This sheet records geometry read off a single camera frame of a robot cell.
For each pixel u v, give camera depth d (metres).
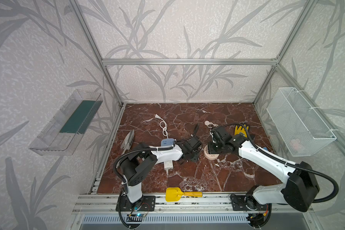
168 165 0.85
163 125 1.05
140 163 0.49
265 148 0.91
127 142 0.96
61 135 0.63
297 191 0.40
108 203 0.75
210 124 1.05
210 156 0.88
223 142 0.62
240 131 1.01
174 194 0.76
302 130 0.63
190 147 0.70
